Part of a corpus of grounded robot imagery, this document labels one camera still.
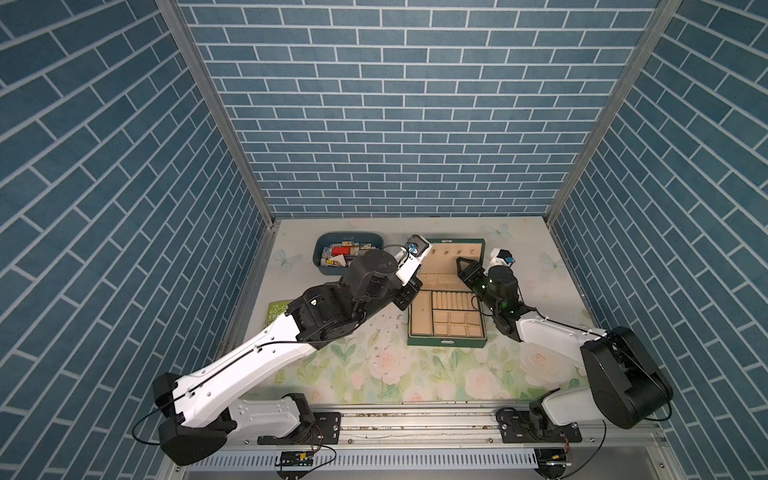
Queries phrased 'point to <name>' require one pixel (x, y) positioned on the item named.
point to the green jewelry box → (447, 312)
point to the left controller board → (297, 458)
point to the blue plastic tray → (358, 241)
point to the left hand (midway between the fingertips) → (427, 268)
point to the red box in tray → (337, 250)
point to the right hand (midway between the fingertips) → (461, 263)
